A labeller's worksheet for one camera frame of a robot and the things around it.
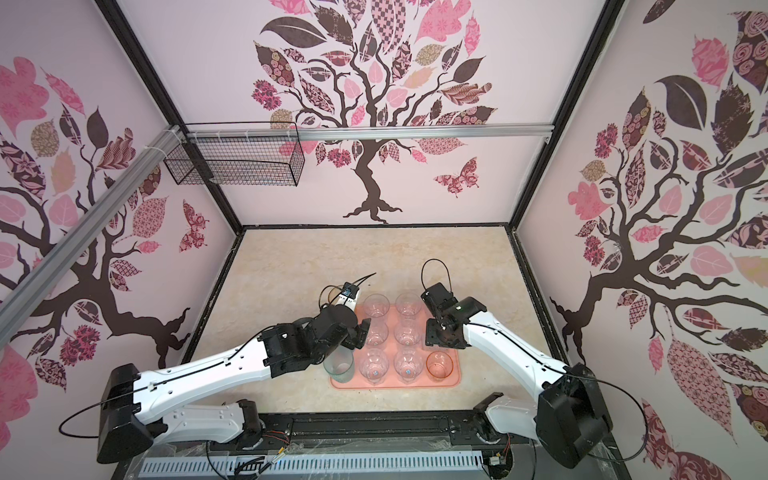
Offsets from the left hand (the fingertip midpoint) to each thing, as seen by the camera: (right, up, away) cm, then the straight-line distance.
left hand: (356, 320), depth 75 cm
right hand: (+23, -6, +8) cm, 25 cm away
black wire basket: (-40, +50, +20) cm, 67 cm away
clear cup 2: (+15, +1, +20) cm, 24 cm away
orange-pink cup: (+23, -15, +8) cm, 29 cm away
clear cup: (+4, +1, +17) cm, 18 cm away
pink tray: (+13, -7, +13) cm, 20 cm away
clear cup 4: (+14, -15, +9) cm, 22 cm away
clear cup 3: (+4, -15, +8) cm, 17 cm away
